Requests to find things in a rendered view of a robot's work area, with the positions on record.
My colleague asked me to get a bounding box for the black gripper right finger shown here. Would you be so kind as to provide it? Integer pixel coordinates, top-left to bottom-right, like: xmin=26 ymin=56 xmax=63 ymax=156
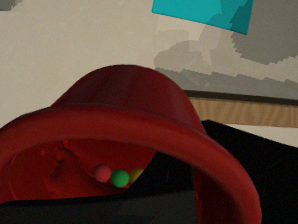
xmin=201 ymin=120 xmax=298 ymax=224

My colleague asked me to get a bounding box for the yellow marble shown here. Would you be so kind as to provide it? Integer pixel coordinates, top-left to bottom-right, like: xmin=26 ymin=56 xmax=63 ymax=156
xmin=129 ymin=168 xmax=145 ymax=183

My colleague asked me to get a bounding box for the red cup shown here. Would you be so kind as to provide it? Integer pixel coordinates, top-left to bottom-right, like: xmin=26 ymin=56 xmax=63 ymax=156
xmin=0 ymin=64 xmax=262 ymax=224

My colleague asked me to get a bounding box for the green marble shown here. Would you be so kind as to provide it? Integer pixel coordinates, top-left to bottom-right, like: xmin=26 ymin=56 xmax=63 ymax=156
xmin=110 ymin=169 xmax=129 ymax=186

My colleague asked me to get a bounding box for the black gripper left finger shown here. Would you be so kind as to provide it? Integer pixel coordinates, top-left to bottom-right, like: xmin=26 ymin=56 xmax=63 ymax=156
xmin=0 ymin=152 xmax=198 ymax=224

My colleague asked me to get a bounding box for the pink marble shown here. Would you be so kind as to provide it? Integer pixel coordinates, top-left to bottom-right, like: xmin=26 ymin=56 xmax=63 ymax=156
xmin=93 ymin=164 xmax=112 ymax=181

